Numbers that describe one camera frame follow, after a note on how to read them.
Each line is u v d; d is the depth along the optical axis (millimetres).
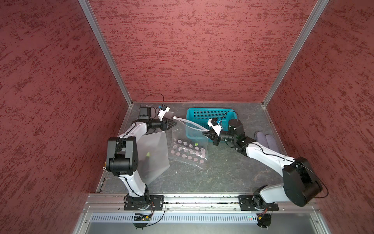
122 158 487
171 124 873
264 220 697
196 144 851
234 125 646
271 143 948
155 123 797
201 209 729
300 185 431
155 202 741
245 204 738
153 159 891
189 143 877
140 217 724
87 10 720
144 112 756
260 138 976
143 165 852
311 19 752
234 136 655
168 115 822
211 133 742
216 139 712
